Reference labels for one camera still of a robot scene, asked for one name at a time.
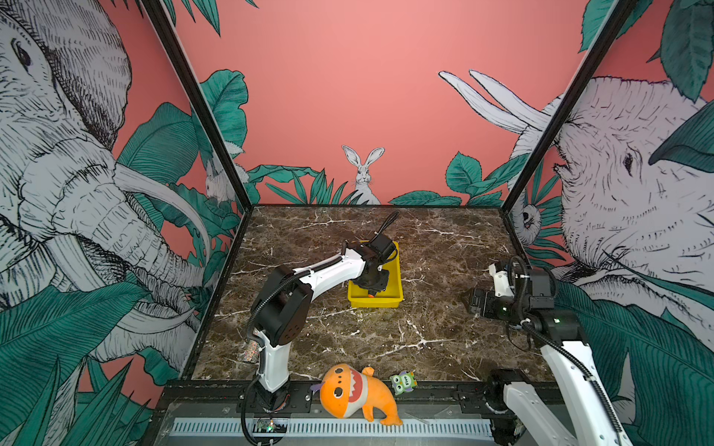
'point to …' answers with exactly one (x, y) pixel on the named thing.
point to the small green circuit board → (268, 426)
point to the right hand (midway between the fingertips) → (474, 294)
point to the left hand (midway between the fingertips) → (379, 281)
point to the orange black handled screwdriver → (371, 295)
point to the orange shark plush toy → (345, 391)
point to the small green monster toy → (403, 382)
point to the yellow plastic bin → (389, 298)
